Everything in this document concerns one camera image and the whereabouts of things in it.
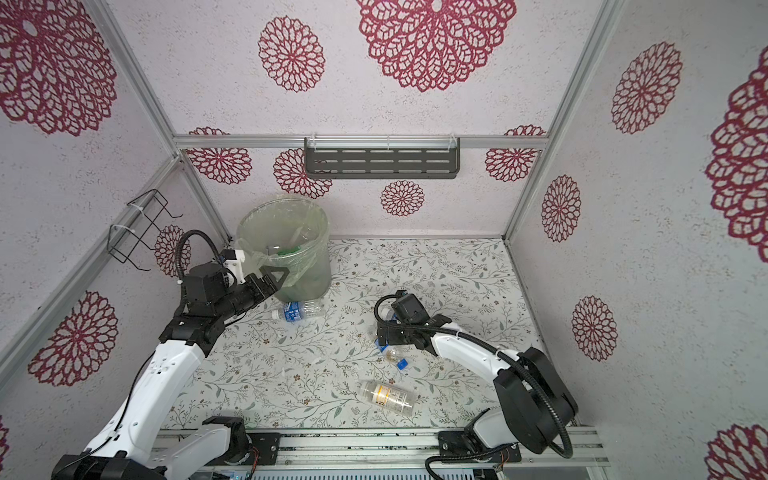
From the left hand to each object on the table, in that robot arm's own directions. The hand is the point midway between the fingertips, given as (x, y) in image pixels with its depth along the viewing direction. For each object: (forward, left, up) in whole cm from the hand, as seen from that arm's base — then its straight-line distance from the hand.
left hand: (282, 278), depth 76 cm
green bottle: (+21, +8, -13) cm, 25 cm away
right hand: (-5, -27, -18) cm, 33 cm away
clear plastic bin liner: (+26, +6, -9) cm, 28 cm away
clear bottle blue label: (+2, +1, -21) cm, 21 cm away
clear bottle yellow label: (-23, -27, -20) cm, 41 cm away
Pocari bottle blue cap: (-10, -29, -26) cm, 40 cm away
